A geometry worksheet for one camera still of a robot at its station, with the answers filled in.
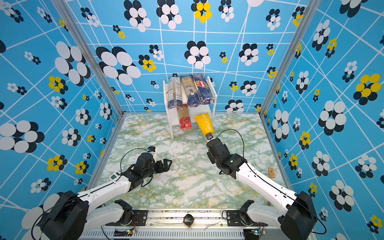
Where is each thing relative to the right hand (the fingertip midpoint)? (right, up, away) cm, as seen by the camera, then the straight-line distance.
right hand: (217, 147), depth 80 cm
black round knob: (-15, -29, -16) cm, 37 cm away
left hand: (-28, -10, +6) cm, 31 cm away
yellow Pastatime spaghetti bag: (-7, +13, +3) cm, 15 cm away
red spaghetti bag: (-18, +14, +8) cm, 24 cm away
